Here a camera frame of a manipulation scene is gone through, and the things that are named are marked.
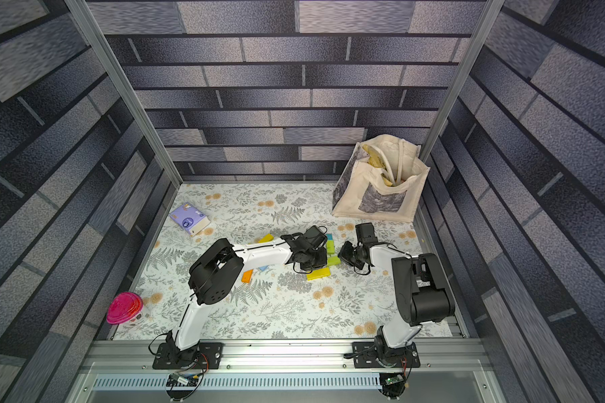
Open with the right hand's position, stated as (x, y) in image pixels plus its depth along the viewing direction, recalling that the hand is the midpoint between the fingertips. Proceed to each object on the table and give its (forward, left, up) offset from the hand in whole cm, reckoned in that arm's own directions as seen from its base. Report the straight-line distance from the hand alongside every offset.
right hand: (338, 255), depth 96 cm
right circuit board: (-40, -14, -3) cm, 42 cm away
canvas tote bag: (+16, -15, +26) cm, 34 cm away
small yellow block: (+7, +28, +2) cm, 29 cm away
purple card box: (+11, +59, +7) cm, 61 cm away
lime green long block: (-4, +2, +2) cm, 5 cm away
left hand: (-5, +3, +2) cm, 6 cm away
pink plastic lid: (-25, +67, +11) cm, 72 cm away
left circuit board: (-42, +48, 0) cm, 63 cm away
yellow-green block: (-9, +8, +3) cm, 13 cm away
